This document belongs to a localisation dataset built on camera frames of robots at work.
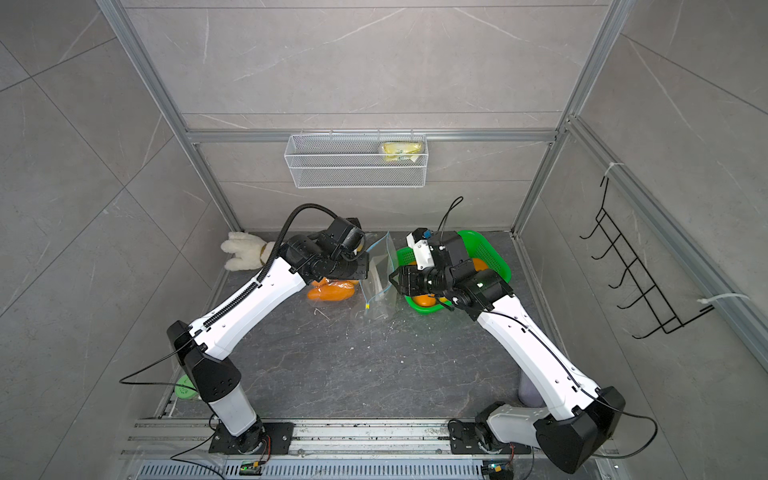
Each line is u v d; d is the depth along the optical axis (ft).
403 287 2.05
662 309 1.99
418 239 2.05
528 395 2.55
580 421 1.21
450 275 1.69
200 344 1.41
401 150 2.75
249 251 3.31
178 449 2.40
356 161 3.31
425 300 3.03
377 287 2.81
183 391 2.52
